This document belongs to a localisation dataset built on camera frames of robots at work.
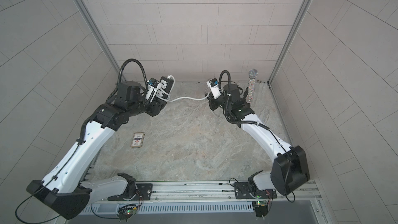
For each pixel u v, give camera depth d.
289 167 0.38
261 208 0.68
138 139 0.87
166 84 0.64
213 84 0.65
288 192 0.43
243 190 0.71
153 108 0.60
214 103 0.68
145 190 0.71
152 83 0.58
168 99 0.67
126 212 0.65
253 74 0.79
